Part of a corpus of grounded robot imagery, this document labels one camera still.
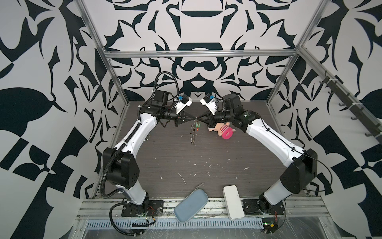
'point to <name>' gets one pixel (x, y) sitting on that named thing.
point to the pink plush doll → (224, 130)
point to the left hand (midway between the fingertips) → (195, 115)
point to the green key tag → (198, 124)
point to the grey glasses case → (190, 205)
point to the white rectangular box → (233, 202)
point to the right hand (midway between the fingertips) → (198, 117)
